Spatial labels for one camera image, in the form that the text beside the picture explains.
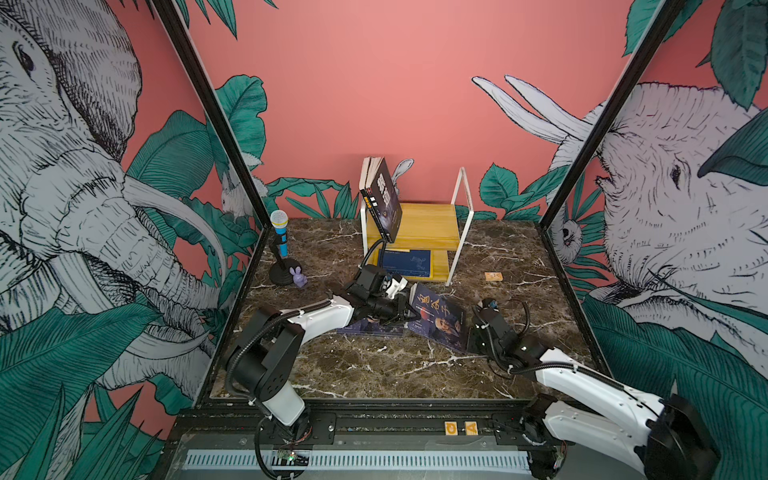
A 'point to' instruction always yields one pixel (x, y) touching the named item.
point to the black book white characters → (383, 201)
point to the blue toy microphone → (279, 221)
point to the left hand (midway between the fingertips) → (421, 315)
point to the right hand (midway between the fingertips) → (463, 332)
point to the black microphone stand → (280, 273)
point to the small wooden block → (493, 276)
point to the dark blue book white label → (413, 262)
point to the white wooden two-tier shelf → (429, 238)
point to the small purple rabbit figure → (299, 279)
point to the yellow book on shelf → (439, 261)
